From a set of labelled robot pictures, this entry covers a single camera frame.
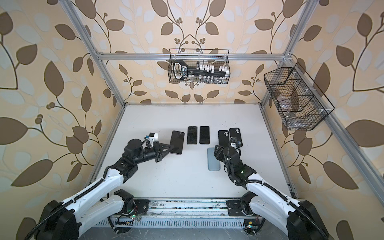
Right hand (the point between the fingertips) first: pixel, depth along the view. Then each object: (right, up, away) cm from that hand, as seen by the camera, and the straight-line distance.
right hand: (219, 149), depth 84 cm
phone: (-23, +6, -5) cm, 25 cm away
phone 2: (-16, +6, +18) cm, 25 cm away
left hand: (-23, +3, -11) cm, 26 cm away
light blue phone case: (-2, -10, +6) cm, 12 cm away
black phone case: (+14, +8, +21) cm, 27 cm away
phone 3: (-7, +6, +19) cm, 21 cm away
